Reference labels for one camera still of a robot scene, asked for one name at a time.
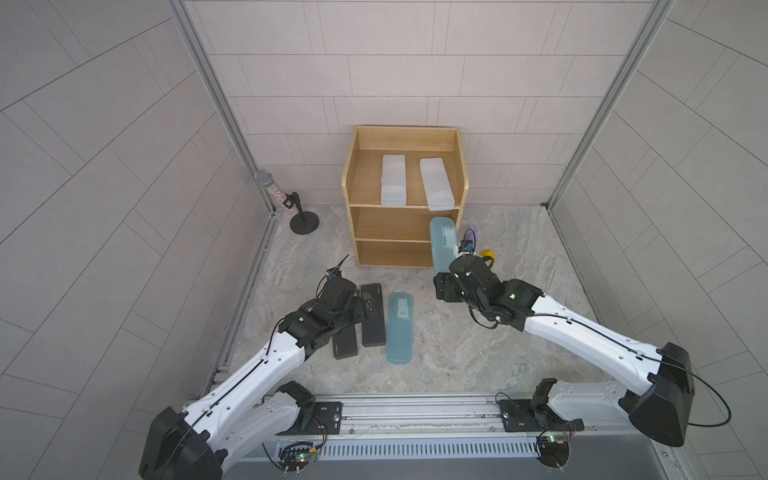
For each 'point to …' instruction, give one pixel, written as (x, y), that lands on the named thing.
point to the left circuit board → (296, 455)
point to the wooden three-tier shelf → (399, 236)
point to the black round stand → (301, 222)
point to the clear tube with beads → (266, 179)
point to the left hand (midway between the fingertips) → (368, 303)
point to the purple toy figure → (471, 233)
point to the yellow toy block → (488, 253)
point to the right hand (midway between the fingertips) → (441, 281)
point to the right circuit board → (553, 450)
